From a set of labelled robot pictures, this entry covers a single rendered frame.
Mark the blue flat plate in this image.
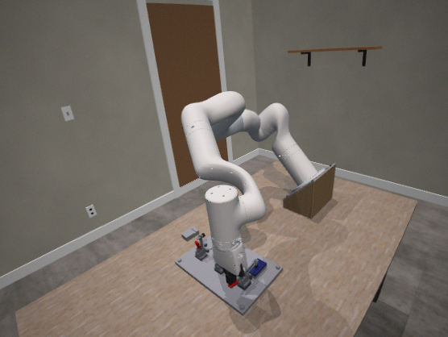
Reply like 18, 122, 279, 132
250, 259, 267, 279

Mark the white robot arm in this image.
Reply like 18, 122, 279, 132
181, 91, 325, 249

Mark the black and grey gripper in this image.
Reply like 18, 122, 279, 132
213, 242, 247, 285

